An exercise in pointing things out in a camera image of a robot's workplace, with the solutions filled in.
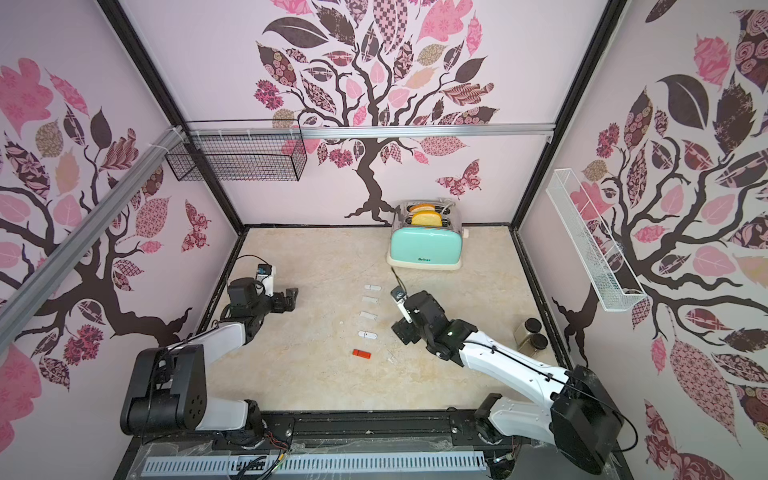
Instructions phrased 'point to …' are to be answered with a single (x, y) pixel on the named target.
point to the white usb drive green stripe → (372, 287)
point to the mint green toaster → (425, 235)
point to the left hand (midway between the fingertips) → (283, 293)
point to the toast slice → (426, 219)
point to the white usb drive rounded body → (368, 335)
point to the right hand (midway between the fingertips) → (412, 313)
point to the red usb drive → (361, 353)
